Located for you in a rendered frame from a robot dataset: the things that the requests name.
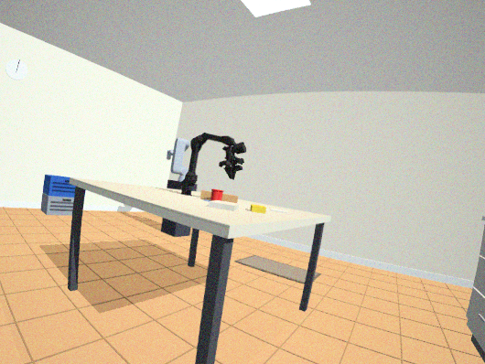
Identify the red translucent cup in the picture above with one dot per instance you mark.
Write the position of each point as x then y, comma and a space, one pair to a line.
216, 194

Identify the tan wooden plank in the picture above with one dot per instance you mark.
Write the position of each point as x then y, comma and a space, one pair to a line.
225, 197

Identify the yellow rectangular block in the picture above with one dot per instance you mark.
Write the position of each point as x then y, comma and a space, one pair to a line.
258, 209

